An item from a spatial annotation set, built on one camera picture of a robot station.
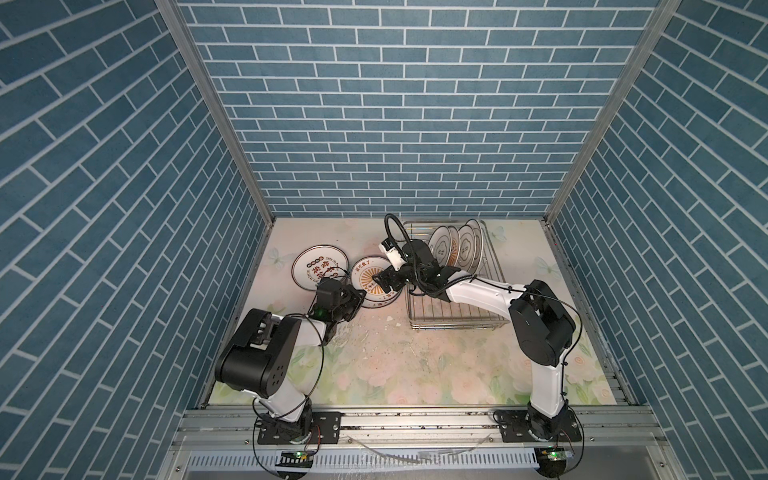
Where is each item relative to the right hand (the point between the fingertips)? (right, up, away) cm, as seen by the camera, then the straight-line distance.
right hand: (380, 266), depth 90 cm
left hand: (-4, -8, +3) cm, 9 cm away
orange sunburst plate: (+25, +6, +8) cm, 27 cm away
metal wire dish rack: (+16, -15, +3) cm, 22 cm away
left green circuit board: (-19, -46, -19) cm, 53 cm away
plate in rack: (+28, +5, +8) cm, 30 cm away
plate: (-6, -4, +7) cm, 11 cm away
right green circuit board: (+44, -44, -20) cm, 65 cm away
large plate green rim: (-23, 0, +15) cm, 27 cm away
